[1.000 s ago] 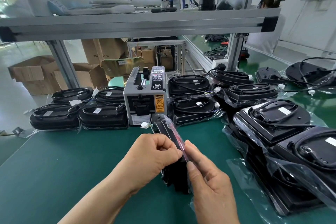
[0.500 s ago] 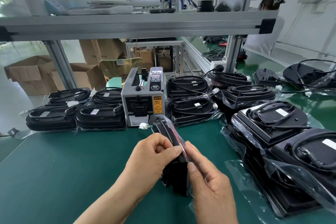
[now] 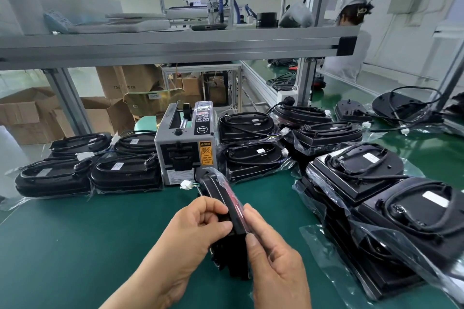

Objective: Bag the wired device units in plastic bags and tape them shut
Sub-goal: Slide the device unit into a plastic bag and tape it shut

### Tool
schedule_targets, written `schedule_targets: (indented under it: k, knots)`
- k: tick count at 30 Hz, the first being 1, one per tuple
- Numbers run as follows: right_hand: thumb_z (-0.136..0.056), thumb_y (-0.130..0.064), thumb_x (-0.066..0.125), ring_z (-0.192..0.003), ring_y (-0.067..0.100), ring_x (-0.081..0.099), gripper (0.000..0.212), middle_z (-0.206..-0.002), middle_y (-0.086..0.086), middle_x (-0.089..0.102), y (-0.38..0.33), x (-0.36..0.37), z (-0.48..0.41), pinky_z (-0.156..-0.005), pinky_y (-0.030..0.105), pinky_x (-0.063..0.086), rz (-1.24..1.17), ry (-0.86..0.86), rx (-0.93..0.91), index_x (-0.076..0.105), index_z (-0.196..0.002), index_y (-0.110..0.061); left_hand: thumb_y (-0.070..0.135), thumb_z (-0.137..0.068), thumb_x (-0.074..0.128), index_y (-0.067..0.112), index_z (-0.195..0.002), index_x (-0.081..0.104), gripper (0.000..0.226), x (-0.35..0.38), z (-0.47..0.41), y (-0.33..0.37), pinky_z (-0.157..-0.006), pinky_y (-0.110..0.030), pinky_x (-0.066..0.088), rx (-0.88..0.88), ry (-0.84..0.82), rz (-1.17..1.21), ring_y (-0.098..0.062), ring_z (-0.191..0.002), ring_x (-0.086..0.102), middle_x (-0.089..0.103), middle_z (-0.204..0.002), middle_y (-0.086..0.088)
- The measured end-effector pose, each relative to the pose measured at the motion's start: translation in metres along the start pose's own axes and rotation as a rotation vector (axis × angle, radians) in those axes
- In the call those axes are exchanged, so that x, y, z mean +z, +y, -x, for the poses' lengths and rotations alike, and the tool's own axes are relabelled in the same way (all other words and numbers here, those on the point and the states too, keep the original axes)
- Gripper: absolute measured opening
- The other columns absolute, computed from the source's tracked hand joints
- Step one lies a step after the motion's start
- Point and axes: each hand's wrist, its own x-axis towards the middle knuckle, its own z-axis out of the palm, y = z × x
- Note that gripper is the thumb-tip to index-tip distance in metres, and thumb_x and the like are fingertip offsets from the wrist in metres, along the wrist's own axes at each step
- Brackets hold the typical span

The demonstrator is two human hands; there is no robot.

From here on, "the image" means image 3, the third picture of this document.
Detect grey metal shelf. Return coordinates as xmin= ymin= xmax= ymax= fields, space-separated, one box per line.
xmin=0 ymin=26 xmax=361 ymax=70

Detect bundle of black cables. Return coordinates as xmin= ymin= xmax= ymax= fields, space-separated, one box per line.
xmin=264 ymin=73 xmax=298 ymax=92

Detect grey barcode scanner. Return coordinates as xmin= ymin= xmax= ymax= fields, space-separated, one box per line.
xmin=279 ymin=3 xmax=314 ymax=28

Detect grey tape dispenser machine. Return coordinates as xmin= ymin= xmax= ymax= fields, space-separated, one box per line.
xmin=156 ymin=100 xmax=218 ymax=186

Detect white flat scale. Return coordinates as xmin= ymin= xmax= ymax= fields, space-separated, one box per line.
xmin=72 ymin=14 xmax=173 ymax=33

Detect unbagged black lamps with cables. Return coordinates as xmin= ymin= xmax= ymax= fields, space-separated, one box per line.
xmin=333 ymin=86 xmax=464 ymax=132

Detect black cup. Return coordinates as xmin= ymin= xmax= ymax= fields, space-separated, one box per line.
xmin=257 ymin=12 xmax=279 ymax=28

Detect white handset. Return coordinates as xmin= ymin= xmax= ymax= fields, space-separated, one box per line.
xmin=45 ymin=12 xmax=77 ymax=34

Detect white power socket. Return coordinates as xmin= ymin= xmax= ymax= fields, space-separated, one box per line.
xmin=277 ymin=91 xmax=298 ymax=105

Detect person's left hand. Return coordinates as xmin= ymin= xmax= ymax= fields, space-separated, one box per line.
xmin=154 ymin=197 xmax=234 ymax=299

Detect person's right hand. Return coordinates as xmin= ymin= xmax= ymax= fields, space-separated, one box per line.
xmin=243 ymin=202 xmax=313 ymax=309

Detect black phone on shelf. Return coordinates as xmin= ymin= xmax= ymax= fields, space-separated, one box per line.
xmin=190 ymin=23 xmax=229 ymax=31

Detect green round stool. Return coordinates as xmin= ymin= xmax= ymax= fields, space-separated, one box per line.
xmin=134 ymin=115 xmax=159 ymax=132

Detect bagged black lamp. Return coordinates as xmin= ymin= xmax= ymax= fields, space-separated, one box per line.
xmin=46 ymin=131 xmax=115 ymax=160

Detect white box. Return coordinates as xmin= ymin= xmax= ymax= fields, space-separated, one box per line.
xmin=36 ymin=0 xmax=124 ymax=20

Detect group of bagged black lamps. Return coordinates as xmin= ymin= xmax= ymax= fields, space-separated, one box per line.
xmin=217 ymin=102 xmax=464 ymax=302

